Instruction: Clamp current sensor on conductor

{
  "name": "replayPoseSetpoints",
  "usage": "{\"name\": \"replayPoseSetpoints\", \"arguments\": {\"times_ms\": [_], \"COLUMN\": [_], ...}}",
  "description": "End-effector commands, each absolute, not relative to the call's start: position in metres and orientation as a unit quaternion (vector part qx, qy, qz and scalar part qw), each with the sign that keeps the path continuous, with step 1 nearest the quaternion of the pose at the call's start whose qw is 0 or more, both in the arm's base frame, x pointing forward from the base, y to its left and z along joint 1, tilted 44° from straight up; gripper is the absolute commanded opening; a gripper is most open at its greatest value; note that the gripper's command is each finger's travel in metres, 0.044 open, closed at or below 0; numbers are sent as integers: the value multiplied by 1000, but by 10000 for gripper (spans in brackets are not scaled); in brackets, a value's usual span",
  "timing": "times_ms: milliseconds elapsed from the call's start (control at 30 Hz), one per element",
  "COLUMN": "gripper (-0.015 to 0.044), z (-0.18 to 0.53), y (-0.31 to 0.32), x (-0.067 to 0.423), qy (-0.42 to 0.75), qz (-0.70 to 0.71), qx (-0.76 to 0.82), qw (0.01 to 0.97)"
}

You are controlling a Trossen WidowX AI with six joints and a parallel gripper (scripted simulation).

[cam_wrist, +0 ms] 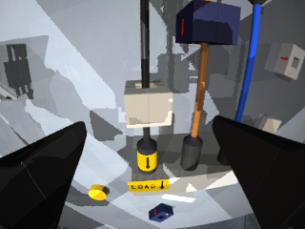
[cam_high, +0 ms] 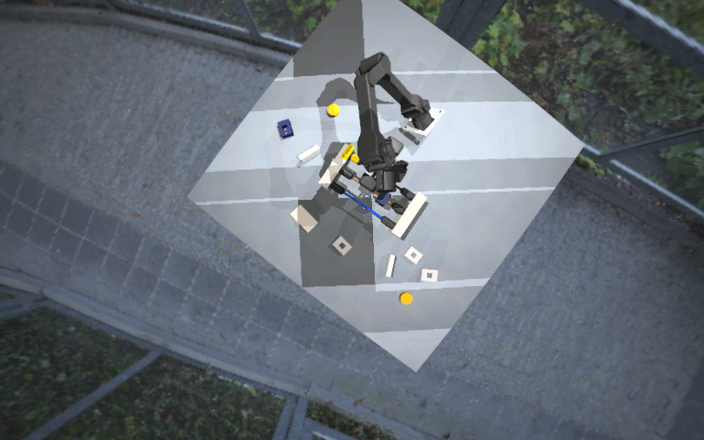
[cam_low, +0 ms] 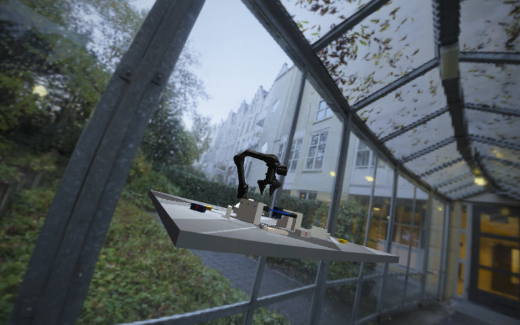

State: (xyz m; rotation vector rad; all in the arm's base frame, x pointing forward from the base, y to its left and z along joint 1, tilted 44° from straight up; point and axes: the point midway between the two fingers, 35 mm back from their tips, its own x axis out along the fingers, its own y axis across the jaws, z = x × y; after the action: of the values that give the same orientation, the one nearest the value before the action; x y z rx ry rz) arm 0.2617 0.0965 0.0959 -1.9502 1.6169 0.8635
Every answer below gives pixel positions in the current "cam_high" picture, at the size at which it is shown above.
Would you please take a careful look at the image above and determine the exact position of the yellow round disc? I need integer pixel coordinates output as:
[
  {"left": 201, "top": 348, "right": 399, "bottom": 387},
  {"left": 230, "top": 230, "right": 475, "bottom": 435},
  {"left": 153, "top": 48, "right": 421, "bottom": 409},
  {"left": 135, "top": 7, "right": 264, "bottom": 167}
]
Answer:
[
  {"left": 327, "top": 104, "right": 339, "bottom": 117},
  {"left": 400, "top": 291, "right": 413, "bottom": 304}
]

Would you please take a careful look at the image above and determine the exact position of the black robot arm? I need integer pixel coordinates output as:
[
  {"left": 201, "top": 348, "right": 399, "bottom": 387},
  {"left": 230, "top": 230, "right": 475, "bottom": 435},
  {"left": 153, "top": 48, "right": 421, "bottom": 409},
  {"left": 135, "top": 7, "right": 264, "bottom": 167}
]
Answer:
[{"left": 354, "top": 51, "right": 435, "bottom": 193}]

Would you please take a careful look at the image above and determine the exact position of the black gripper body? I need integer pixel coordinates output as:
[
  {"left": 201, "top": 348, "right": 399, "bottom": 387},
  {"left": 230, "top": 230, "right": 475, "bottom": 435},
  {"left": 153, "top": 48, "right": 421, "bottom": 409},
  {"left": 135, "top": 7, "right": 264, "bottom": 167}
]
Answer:
[{"left": 358, "top": 137, "right": 404, "bottom": 193}]

